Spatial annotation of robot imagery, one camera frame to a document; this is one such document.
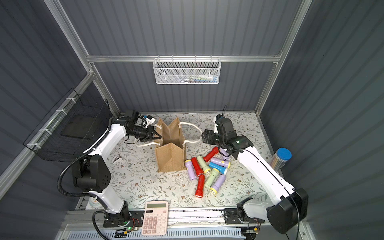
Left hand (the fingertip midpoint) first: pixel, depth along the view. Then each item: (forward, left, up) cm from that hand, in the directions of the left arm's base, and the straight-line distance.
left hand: (161, 138), depth 83 cm
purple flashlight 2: (-10, -15, -16) cm, 24 cm away
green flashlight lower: (-16, -28, -16) cm, 36 cm away
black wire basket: (-3, +43, +11) cm, 45 cm away
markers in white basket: (+34, -24, +17) cm, 45 cm away
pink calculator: (-38, +1, -16) cm, 41 cm away
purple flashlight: (-1, -38, -17) cm, 42 cm away
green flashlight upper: (-12, -25, -15) cm, 32 cm away
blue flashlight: (-12, -35, -15) cm, 39 cm away
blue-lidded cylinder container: (-13, -62, 0) cm, 63 cm away
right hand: (-2, -26, +6) cm, 27 cm away
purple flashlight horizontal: (-7, -35, -15) cm, 39 cm away
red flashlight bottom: (-23, -21, -16) cm, 35 cm away
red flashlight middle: (-11, -20, -16) cm, 28 cm away
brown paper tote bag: (-6, -5, -3) cm, 9 cm away
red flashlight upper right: (-1, -29, -15) cm, 33 cm away
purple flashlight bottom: (-19, -32, -16) cm, 41 cm away
